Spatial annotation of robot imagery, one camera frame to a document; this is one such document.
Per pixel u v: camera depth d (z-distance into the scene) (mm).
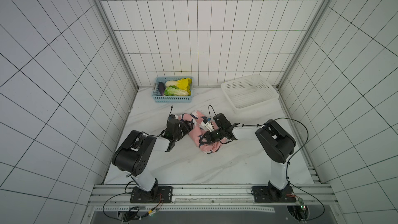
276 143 503
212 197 727
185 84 1097
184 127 834
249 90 1160
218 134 807
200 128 936
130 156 467
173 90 1069
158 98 1067
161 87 1139
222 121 774
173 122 731
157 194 706
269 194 651
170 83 1148
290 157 534
